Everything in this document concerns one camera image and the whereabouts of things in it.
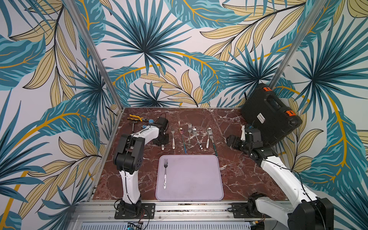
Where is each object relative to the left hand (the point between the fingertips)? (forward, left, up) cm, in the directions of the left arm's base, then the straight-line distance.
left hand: (163, 143), depth 98 cm
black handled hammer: (+14, +24, 0) cm, 28 cm away
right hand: (-5, -43, +15) cm, 46 cm away
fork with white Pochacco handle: (-15, -3, -2) cm, 15 cm away
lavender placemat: (-23, -18, -1) cm, 29 cm away
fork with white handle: (+3, -7, 0) cm, 7 cm away
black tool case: (+12, -62, +23) cm, 67 cm away
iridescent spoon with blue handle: (+10, -12, +1) cm, 15 cm away
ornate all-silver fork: (+12, -18, -1) cm, 22 cm away
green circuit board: (-47, +12, -3) cm, 49 cm away
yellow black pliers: (+20, +20, +1) cm, 28 cm away
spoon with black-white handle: (+11, -21, +1) cm, 24 cm away
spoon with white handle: (-3, +1, -1) cm, 3 cm away
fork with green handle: (+7, -34, -1) cm, 34 cm away
